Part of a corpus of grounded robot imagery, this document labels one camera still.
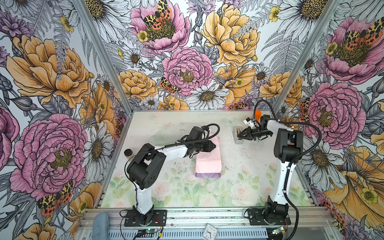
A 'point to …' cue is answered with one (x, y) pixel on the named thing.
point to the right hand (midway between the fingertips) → (240, 138)
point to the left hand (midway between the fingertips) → (213, 150)
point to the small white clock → (210, 232)
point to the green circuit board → (151, 230)
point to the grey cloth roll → (100, 230)
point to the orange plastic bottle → (258, 114)
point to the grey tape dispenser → (237, 141)
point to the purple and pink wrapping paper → (208, 164)
